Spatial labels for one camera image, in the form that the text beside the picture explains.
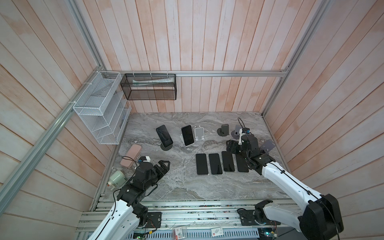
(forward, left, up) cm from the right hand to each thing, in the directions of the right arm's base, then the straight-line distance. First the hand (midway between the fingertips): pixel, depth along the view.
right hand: (231, 142), depth 85 cm
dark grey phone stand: (+19, 0, -14) cm, 23 cm away
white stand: (+15, +18, -12) cm, 26 cm away
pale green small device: (-21, +64, -7) cm, 67 cm away
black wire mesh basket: (+40, +54, +10) cm, 68 cm away
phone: (+8, +41, -5) cm, 42 cm away
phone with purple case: (-7, +17, -16) cm, 24 cm away
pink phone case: (0, +63, -14) cm, 65 cm away
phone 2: (+10, +26, -6) cm, 29 cm away
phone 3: (-5, 0, -15) cm, 16 cm away
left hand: (-16, +36, -3) cm, 40 cm away
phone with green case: (-6, +8, -16) cm, 19 cm away
